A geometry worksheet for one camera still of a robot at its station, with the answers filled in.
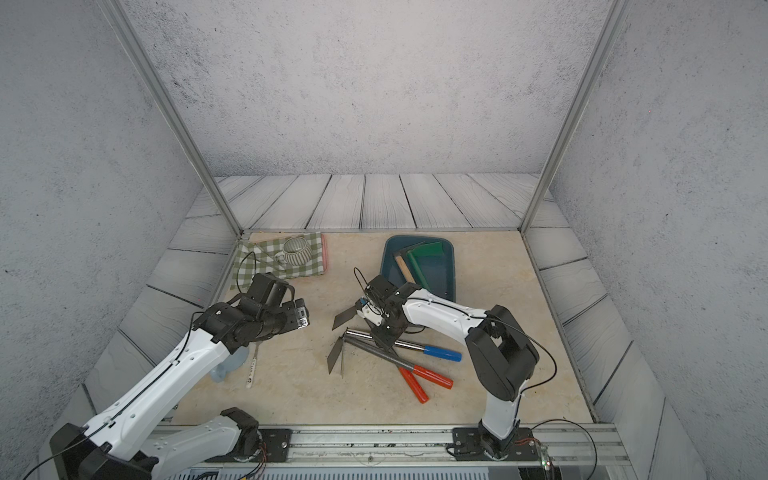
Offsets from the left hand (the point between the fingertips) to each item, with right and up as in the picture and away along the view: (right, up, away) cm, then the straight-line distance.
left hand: (302, 317), depth 78 cm
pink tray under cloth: (-2, +16, +36) cm, 39 cm away
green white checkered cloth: (-28, +14, +34) cm, 46 cm away
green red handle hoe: (+37, +18, +34) cm, 53 cm away
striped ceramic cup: (-10, +17, +27) cm, 34 cm away
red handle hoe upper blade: (+30, -19, +3) cm, 36 cm away
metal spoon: (-17, -19, +6) cm, 26 cm away
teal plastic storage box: (+36, +13, +31) cm, 49 cm away
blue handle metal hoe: (+33, -11, +10) cm, 36 cm away
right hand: (+21, -8, +8) cm, 24 cm away
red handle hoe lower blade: (+7, -12, +11) cm, 18 cm away
